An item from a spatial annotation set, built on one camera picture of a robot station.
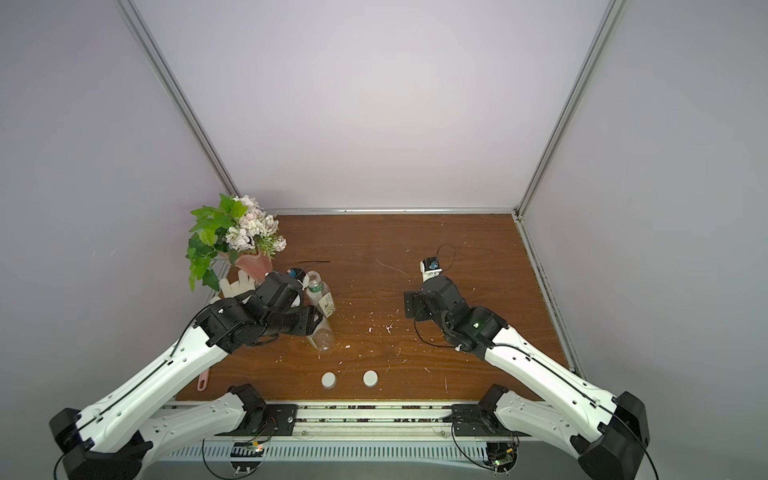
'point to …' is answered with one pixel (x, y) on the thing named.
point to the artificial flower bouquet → (235, 225)
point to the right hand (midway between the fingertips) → (420, 286)
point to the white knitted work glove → (234, 289)
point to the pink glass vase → (255, 267)
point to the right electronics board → (502, 456)
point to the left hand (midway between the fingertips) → (317, 316)
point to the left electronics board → (246, 456)
